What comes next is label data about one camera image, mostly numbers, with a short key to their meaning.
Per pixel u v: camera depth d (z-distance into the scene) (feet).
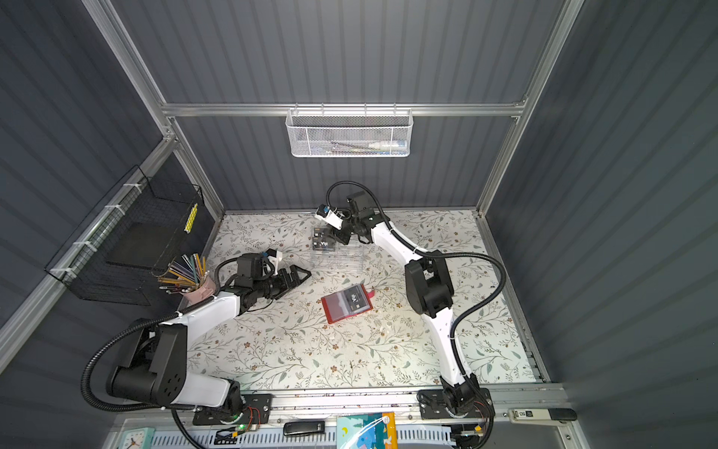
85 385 1.28
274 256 2.75
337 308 3.04
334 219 2.77
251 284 2.33
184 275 2.90
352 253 3.52
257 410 2.37
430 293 1.93
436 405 2.41
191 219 2.72
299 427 2.23
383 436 2.28
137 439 2.23
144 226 2.63
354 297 3.06
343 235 2.84
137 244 2.26
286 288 2.59
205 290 2.83
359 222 2.57
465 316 1.93
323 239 3.32
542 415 2.28
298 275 2.66
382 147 2.96
